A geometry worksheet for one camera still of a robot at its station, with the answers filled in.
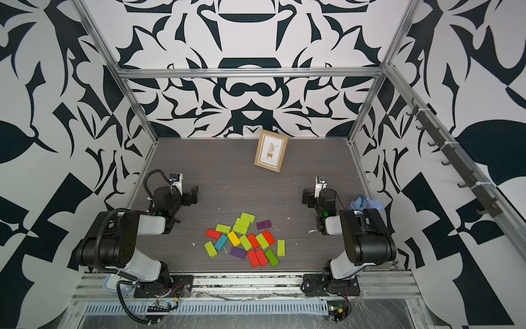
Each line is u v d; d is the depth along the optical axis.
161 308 0.73
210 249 0.82
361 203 0.85
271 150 1.04
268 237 0.85
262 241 0.83
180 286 0.73
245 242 0.83
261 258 0.80
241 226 0.88
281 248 0.83
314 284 0.74
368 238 0.46
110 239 0.46
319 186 0.83
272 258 0.80
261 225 0.89
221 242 0.83
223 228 0.87
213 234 0.86
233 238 0.85
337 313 0.70
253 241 0.83
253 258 0.80
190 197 0.85
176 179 0.81
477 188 0.52
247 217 0.90
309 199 0.86
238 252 0.83
